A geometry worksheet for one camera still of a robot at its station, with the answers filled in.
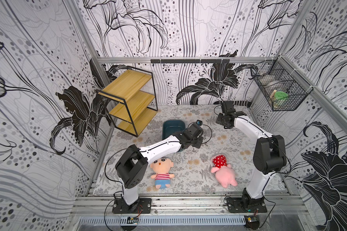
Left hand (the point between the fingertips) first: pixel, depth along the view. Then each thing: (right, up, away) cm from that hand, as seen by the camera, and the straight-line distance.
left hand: (197, 140), depth 86 cm
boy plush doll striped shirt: (-21, -13, -7) cm, 26 cm away
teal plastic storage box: (-18, +7, +15) cm, 25 cm away
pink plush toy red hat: (+13, -17, -9) cm, 23 cm away
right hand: (+18, +14, +10) cm, 25 cm away
